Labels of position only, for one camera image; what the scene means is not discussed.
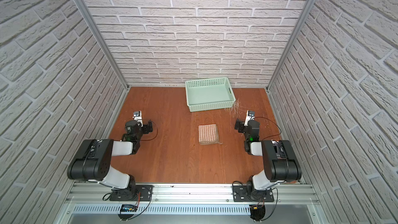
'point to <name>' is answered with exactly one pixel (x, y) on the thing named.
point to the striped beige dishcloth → (208, 134)
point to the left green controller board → (129, 208)
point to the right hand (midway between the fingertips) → (241, 117)
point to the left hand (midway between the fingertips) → (140, 117)
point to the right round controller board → (257, 212)
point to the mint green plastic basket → (207, 94)
